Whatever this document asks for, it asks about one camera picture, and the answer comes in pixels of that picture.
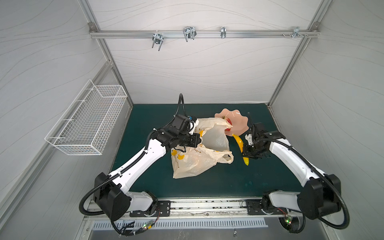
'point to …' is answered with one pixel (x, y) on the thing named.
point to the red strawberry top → (230, 122)
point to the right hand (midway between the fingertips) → (246, 151)
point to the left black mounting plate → (163, 209)
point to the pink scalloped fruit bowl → (239, 122)
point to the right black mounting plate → (254, 207)
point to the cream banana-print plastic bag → (189, 161)
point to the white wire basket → (87, 124)
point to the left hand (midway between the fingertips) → (203, 138)
